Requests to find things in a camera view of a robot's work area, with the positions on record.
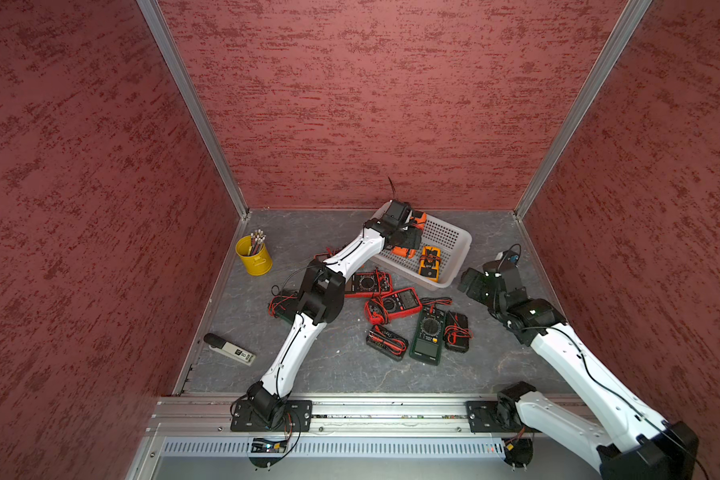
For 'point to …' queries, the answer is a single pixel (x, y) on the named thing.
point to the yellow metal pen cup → (257, 264)
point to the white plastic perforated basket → (454, 244)
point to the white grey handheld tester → (229, 349)
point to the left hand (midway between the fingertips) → (409, 241)
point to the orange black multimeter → (419, 223)
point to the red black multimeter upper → (368, 284)
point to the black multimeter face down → (456, 332)
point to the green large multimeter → (427, 343)
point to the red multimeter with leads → (385, 307)
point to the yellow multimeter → (430, 263)
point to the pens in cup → (257, 240)
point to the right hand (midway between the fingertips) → (473, 286)
